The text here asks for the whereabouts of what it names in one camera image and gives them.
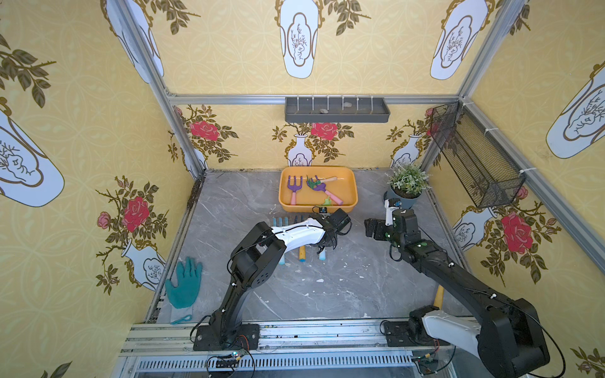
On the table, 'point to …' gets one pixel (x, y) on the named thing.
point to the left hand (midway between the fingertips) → (329, 239)
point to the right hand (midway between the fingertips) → (375, 222)
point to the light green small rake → (328, 201)
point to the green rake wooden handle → (313, 184)
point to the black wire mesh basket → (487, 175)
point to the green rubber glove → (187, 287)
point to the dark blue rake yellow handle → (302, 250)
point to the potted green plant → (407, 183)
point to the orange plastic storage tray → (345, 188)
